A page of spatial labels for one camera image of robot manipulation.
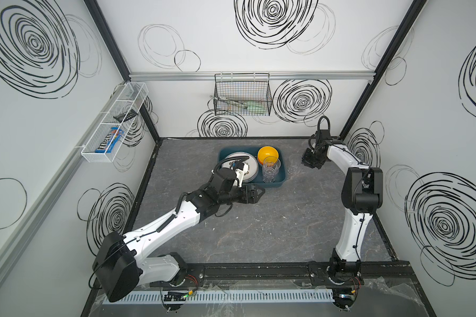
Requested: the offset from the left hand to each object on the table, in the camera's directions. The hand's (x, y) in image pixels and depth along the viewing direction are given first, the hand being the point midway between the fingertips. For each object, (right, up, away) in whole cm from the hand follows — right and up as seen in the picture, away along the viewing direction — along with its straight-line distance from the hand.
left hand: (259, 191), depth 73 cm
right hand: (+23, +11, +27) cm, 37 cm away
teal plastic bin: (-16, +16, +35) cm, 42 cm away
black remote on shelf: (-53, +31, +7) cm, 61 cm away
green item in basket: (0, +38, +23) cm, 44 cm away
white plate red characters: (-1, +6, +29) cm, 30 cm away
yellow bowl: (+6, +15, +33) cm, 36 cm away
